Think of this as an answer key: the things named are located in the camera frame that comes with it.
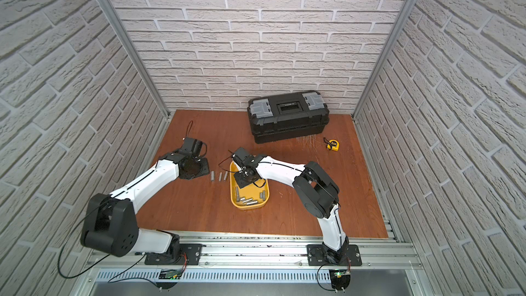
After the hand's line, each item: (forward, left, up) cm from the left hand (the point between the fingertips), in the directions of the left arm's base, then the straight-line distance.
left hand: (207, 165), depth 88 cm
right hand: (-4, -16, -6) cm, 18 cm away
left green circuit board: (-39, +8, -10) cm, 41 cm away
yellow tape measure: (+15, -60, -4) cm, 62 cm away
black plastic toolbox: (+23, -42, +10) cm, 49 cm away
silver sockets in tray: (-11, -25, -7) cm, 28 cm away
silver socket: (-2, -7, -7) cm, 10 cm away
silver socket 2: (-1, -1, -8) cm, 8 cm away
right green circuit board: (-41, -52, -8) cm, 67 cm away
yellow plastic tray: (-11, -21, -7) cm, 25 cm away
